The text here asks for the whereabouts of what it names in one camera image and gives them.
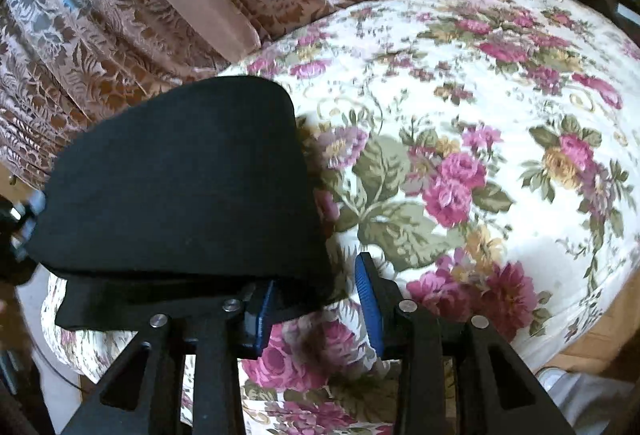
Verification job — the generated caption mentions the black pants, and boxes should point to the black pants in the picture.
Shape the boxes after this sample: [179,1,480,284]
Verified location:
[27,76,334,331]

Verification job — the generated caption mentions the floral bed sheet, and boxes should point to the floral bed sheet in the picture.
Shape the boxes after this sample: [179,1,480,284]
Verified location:
[39,0,640,435]

